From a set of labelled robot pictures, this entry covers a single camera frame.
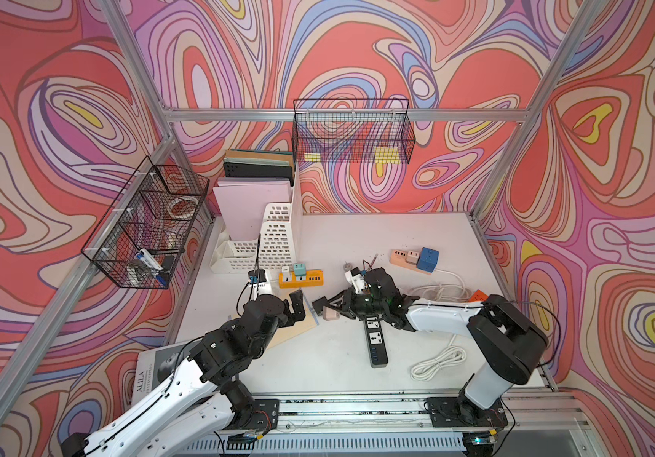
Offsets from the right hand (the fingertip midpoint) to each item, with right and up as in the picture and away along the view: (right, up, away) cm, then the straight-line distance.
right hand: (328, 312), depth 82 cm
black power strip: (+14, -10, +1) cm, 17 cm away
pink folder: (-28, +34, +8) cm, 44 cm away
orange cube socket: (+46, +4, +4) cm, 47 cm away
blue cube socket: (+34, +15, +14) cm, 39 cm away
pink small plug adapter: (0, 0, -3) cm, 3 cm away
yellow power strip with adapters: (-5, +8, +15) cm, 18 cm away
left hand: (-9, +7, -11) cm, 16 cm away
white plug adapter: (-15, +10, +14) cm, 22 cm away
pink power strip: (+26, +15, +21) cm, 36 cm away
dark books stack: (-23, +47, +11) cm, 54 cm away
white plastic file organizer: (-16, +20, +8) cm, 26 cm away
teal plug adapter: (-10, +11, +13) cm, 20 cm away
